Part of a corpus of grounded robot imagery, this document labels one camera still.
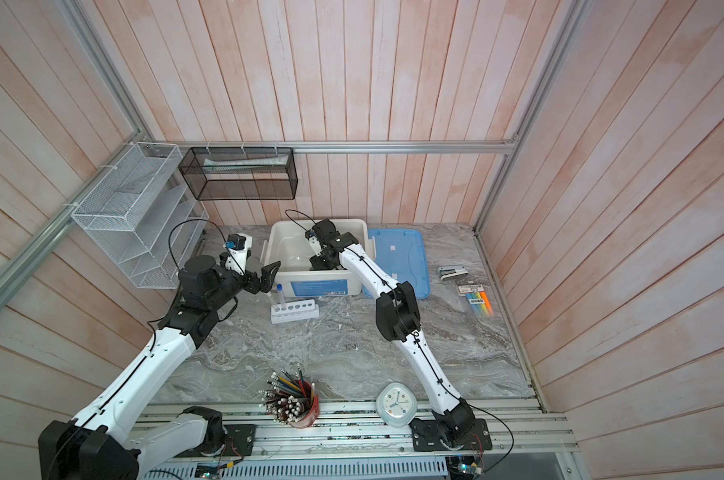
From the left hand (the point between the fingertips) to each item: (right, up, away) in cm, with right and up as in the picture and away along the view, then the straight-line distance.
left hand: (265, 262), depth 77 cm
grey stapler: (+58, -4, +28) cm, 65 cm away
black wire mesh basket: (-17, +31, +27) cm, 45 cm away
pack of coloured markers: (+65, -13, +21) cm, 69 cm away
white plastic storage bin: (-1, +7, +27) cm, 28 cm away
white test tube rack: (+4, -16, +16) cm, 23 cm away
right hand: (+11, -1, +25) cm, 28 cm away
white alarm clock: (+35, -37, 0) cm, 51 cm away
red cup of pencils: (+10, -30, -14) cm, 34 cm away
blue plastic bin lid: (+42, +3, +38) cm, 57 cm away
